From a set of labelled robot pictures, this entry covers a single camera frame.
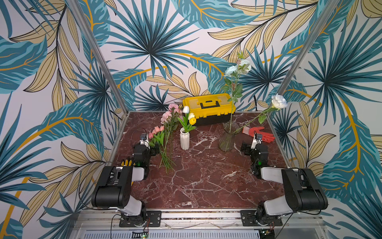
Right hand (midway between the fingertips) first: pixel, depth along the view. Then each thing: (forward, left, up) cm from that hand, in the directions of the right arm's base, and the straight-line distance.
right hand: (252, 141), depth 92 cm
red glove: (+9, -15, -8) cm, 19 cm away
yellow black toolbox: (+22, +25, +8) cm, 34 cm away
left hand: (+2, +65, -1) cm, 65 cm away
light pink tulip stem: (+10, +62, -6) cm, 63 cm away
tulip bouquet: (+2, +39, +19) cm, 44 cm away
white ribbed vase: (0, +42, +4) cm, 42 cm away
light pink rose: (+21, +53, 0) cm, 57 cm away
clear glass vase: (+1, +16, -3) cm, 16 cm away
